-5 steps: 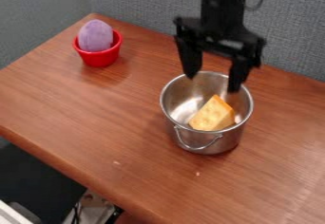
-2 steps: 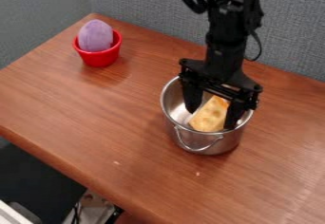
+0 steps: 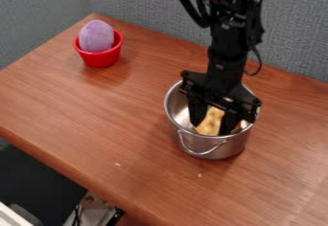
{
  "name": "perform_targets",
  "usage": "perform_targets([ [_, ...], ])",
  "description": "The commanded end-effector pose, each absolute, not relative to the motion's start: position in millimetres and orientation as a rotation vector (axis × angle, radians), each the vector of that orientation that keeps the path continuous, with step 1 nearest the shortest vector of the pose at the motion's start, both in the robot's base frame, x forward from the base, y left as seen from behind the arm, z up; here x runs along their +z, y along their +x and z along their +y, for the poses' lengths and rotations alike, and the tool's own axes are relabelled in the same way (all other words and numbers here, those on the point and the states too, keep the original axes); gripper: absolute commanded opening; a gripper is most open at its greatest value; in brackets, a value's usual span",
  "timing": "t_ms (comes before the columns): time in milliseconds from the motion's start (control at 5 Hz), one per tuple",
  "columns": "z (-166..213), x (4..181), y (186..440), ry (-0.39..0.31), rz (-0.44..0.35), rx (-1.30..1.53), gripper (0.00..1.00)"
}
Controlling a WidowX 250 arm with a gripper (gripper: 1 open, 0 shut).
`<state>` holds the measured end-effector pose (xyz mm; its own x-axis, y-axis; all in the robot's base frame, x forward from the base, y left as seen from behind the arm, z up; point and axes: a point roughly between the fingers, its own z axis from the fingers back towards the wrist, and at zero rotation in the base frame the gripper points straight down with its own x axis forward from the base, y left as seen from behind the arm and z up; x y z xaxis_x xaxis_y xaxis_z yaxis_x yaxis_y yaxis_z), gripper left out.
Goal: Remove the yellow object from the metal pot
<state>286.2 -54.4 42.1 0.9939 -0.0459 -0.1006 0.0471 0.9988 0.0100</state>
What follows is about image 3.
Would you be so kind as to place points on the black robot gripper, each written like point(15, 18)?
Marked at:
point(218, 87)

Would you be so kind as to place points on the yellow cheese wedge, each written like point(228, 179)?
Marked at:
point(210, 126)

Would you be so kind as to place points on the metal pot with handle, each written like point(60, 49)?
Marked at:
point(204, 147)

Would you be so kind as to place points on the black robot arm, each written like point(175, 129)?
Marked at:
point(233, 21)

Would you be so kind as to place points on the red cup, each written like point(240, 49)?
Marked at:
point(106, 58)

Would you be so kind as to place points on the purple plush egg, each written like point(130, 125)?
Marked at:
point(95, 36)

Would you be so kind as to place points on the grey equipment under table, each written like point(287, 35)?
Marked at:
point(94, 212)

